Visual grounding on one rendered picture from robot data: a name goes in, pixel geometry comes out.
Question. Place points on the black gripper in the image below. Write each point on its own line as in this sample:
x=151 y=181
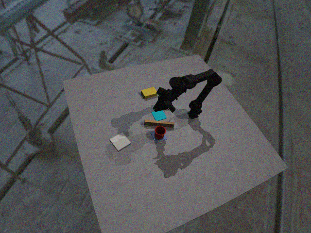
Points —
x=164 y=104

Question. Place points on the pale grey flat square tile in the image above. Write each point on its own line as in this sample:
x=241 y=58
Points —
x=120 y=141

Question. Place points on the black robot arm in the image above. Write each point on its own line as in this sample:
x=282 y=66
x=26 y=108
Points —
x=181 y=84

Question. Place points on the yellow flat block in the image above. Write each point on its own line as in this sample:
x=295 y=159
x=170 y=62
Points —
x=149 y=92

